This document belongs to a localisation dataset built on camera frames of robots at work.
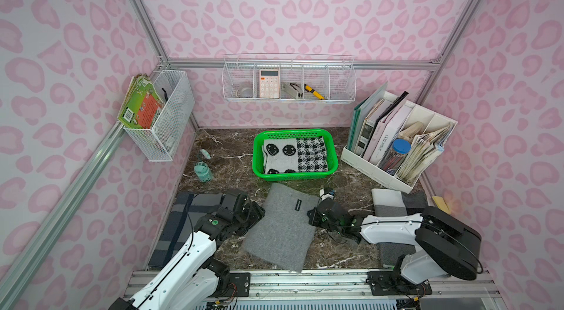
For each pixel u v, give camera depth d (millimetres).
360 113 843
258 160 979
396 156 865
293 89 943
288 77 1017
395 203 906
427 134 819
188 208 895
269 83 949
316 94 979
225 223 567
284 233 805
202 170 947
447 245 434
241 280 751
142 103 722
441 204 952
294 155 1027
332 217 666
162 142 776
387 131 863
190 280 483
